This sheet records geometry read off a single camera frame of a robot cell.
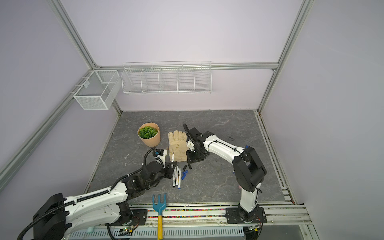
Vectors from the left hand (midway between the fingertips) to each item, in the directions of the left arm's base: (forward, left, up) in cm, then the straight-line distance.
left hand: (176, 164), depth 79 cm
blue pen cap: (-1, -3, -11) cm, 12 cm away
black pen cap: (+4, -7, -12) cm, 14 cm away
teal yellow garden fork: (-18, +9, -10) cm, 23 cm away
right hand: (+4, -8, -6) cm, 11 cm away
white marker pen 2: (-3, -1, -11) cm, 12 cm away
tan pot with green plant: (+22, +17, -1) cm, 28 cm away
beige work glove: (+20, +1, -12) cm, 23 cm away
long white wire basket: (+59, -11, +14) cm, 62 cm away
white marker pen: (+2, +2, +2) cm, 3 cm away
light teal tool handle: (-25, +39, -8) cm, 48 cm away
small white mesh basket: (+49, +50, +14) cm, 71 cm away
